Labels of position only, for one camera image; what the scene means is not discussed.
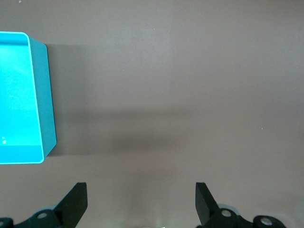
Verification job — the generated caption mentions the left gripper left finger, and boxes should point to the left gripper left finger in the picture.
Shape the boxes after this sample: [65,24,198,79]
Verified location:
[0,182,88,228]

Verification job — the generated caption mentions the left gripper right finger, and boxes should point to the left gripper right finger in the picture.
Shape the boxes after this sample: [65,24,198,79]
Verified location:
[195,182,285,228]

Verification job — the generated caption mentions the turquoise plastic bin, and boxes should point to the turquoise plastic bin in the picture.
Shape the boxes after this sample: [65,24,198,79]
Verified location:
[0,31,58,165]

